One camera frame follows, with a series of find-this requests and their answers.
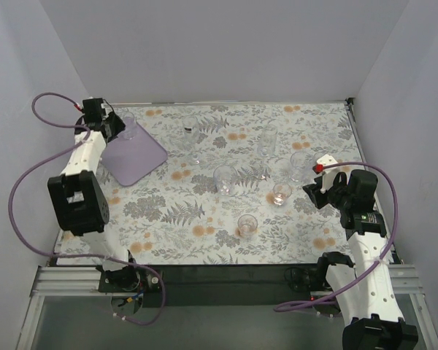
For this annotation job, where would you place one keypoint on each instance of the small shot glass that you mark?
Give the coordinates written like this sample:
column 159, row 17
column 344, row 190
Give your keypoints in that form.
column 281, row 192
column 247, row 225

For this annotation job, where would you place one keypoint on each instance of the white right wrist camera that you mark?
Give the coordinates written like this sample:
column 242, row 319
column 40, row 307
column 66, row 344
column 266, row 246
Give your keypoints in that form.
column 327, row 168

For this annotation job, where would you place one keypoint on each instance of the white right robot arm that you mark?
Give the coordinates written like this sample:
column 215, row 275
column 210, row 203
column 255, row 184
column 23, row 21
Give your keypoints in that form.
column 365, row 296

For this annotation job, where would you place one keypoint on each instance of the aluminium frame rail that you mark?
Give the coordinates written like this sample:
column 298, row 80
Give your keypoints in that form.
column 59, row 282

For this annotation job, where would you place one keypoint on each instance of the small shot glass front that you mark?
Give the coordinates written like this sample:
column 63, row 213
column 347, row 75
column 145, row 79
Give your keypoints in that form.
column 247, row 225

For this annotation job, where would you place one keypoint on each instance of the small shot glass right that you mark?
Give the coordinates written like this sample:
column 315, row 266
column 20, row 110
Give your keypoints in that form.
column 281, row 192

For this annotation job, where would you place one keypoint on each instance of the clear wine goblet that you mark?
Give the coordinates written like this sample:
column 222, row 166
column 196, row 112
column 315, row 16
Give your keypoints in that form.
column 299, row 164

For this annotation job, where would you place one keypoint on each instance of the floral tablecloth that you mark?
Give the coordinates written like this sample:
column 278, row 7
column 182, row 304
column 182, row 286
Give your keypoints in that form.
column 175, row 215

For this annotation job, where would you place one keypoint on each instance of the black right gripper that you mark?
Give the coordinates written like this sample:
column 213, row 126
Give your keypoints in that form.
column 317, row 195

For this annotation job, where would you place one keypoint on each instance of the tall plain flute glass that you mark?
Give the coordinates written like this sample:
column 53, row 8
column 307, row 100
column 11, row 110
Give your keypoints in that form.
column 266, row 147

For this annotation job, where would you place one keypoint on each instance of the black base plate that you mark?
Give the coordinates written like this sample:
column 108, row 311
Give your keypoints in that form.
column 217, row 285

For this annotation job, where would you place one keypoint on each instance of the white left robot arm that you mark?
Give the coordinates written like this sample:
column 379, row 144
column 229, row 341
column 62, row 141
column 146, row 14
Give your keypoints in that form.
column 79, row 203

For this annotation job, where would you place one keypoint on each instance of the clear ribbed tumbler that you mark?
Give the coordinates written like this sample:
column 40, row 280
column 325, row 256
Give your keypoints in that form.
column 130, row 123

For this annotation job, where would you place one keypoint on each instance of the labelled champagne flute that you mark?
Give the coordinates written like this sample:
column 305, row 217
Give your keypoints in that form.
column 190, row 126

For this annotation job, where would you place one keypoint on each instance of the clear faceted tumbler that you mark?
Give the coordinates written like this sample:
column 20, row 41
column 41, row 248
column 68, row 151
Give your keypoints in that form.
column 225, row 178

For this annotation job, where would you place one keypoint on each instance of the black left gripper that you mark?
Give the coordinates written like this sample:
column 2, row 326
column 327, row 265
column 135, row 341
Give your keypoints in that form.
column 114, row 124

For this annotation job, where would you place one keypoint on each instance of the lilac plastic tray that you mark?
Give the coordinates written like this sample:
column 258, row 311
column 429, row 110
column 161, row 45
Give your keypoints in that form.
column 130, row 160

